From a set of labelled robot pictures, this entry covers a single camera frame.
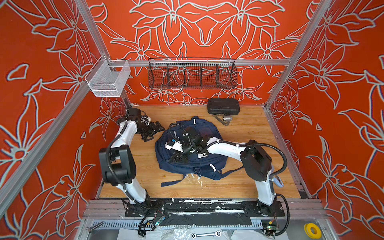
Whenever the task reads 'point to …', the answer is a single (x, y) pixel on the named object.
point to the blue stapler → (278, 181)
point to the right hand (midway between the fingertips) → (168, 159)
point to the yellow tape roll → (313, 230)
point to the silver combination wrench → (217, 233)
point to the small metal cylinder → (227, 118)
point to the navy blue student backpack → (211, 167)
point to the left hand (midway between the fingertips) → (158, 131)
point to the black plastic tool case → (223, 106)
